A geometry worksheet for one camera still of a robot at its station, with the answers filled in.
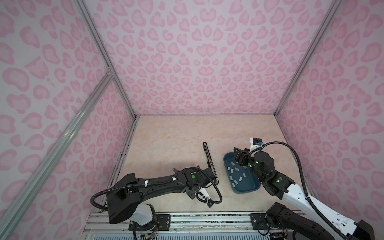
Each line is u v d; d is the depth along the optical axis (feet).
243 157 2.18
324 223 1.36
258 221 2.41
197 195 2.15
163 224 2.40
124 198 1.37
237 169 2.97
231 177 2.87
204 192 2.31
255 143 2.11
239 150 2.31
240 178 2.84
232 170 2.96
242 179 2.83
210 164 3.02
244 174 2.89
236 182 2.81
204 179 1.99
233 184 2.76
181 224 2.46
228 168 2.99
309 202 1.53
